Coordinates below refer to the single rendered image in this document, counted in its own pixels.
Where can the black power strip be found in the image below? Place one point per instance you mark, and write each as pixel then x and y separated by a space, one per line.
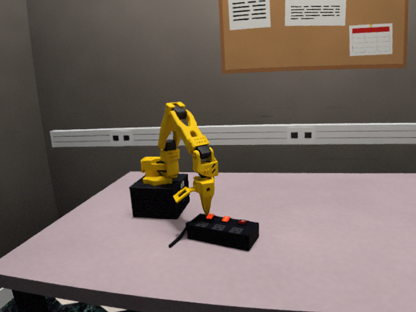
pixel 225 231

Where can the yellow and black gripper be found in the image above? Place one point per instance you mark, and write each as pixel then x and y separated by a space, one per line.
pixel 204 186

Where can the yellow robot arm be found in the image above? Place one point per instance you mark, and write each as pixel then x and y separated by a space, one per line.
pixel 195 142

